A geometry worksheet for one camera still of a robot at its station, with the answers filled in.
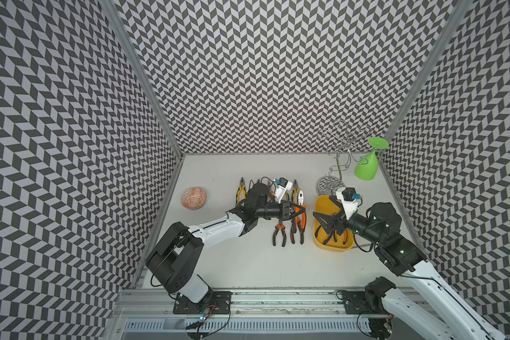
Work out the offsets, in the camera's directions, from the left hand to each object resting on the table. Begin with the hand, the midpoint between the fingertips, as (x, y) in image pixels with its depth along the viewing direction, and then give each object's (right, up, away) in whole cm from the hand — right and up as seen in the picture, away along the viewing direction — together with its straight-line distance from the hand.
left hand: (302, 212), depth 76 cm
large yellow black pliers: (+1, +5, +26) cm, 27 cm away
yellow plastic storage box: (+11, -13, +11) cm, 21 cm away
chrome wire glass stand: (+16, +25, +7) cm, 31 cm away
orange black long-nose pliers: (-8, -10, +15) cm, 20 cm away
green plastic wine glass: (+27, +16, +8) cm, 33 cm away
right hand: (+6, +2, -5) cm, 8 cm away
